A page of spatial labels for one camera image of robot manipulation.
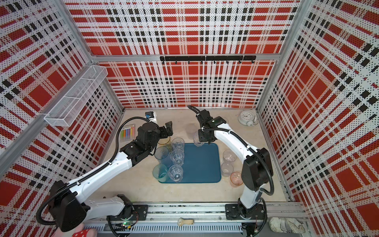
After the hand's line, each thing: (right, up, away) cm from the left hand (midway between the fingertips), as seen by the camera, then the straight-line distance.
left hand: (166, 123), depth 79 cm
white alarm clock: (+55, +4, +32) cm, 63 cm away
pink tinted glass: (+39, -33, +5) cm, 51 cm away
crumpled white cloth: (+58, -47, -11) cm, 76 cm away
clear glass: (+4, -22, +13) cm, 26 cm away
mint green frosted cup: (-6, -29, +8) cm, 31 cm away
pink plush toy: (-35, -48, -14) cm, 62 cm away
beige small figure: (+9, -47, -9) cm, 49 cm away
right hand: (+23, -8, +6) cm, 25 cm away
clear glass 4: (+35, -28, +9) cm, 45 cm away
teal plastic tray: (+19, -25, +9) cm, 33 cm away
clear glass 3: (+16, -9, -2) cm, 18 cm away
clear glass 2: (+4, -30, +8) cm, 31 cm away
